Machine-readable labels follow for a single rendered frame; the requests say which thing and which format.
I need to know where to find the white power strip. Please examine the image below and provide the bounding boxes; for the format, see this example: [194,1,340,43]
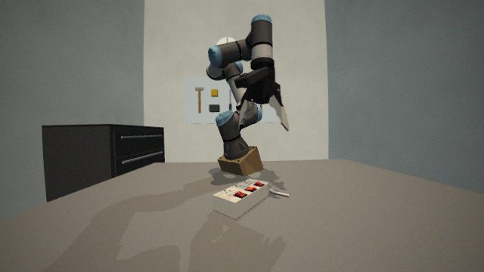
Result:
[213,178,269,219]

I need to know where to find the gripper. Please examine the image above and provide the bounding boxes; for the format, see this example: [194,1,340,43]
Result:
[238,57,289,131]

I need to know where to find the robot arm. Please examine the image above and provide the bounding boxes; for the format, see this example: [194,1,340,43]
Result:
[206,14,273,160]

